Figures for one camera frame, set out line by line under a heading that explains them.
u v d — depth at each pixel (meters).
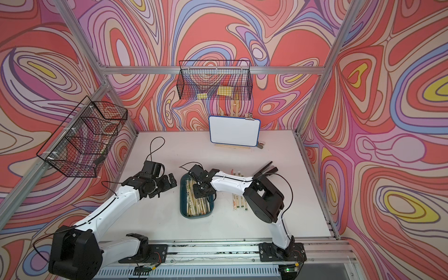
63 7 0.68
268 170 0.98
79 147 0.73
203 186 0.65
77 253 0.39
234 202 0.88
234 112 0.93
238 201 0.88
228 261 0.73
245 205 0.51
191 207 0.83
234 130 0.98
